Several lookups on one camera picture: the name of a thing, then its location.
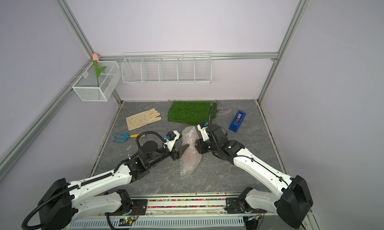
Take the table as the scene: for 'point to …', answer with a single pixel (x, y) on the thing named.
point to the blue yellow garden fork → (125, 136)
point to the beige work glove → (136, 121)
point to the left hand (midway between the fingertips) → (185, 140)
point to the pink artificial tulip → (98, 71)
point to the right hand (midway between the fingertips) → (195, 142)
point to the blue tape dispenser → (237, 121)
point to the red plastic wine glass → (196, 144)
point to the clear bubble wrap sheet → (190, 159)
